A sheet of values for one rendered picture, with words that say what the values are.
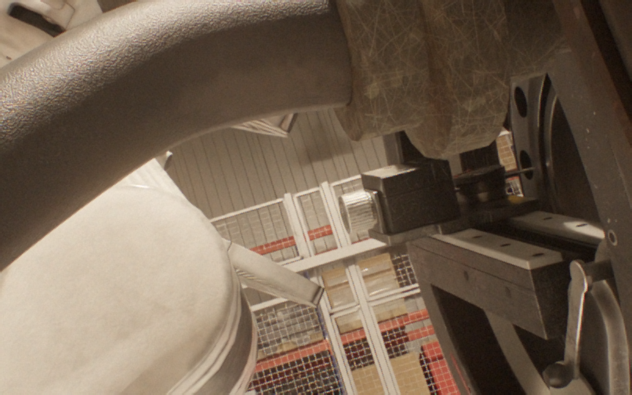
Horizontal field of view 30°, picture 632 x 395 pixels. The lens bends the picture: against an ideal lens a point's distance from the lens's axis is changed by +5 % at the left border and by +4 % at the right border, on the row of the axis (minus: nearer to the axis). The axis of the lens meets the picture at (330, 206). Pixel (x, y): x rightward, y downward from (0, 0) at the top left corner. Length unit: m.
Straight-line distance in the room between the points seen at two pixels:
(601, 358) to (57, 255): 0.42
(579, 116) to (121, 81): 0.63
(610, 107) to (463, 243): 0.92
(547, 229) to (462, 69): 0.88
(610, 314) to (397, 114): 0.68
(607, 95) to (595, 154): 0.63
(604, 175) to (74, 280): 0.37
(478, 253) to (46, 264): 0.44
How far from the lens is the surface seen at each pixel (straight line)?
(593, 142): 0.83
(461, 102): 0.23
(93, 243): 0.80
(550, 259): 0.96
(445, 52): 0.22
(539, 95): 1.24
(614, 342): 0.91
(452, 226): 1.17
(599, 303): 0.91
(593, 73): 0.20
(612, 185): 0.82
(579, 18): 0.20
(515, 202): 1.20
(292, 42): 0.23
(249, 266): 1.10
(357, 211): 1.18
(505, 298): 1.04
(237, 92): 0.23
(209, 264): 0.78
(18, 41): 0.68
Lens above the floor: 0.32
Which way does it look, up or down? 18 degrees up
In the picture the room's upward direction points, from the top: 18 degrees counter-clockwise
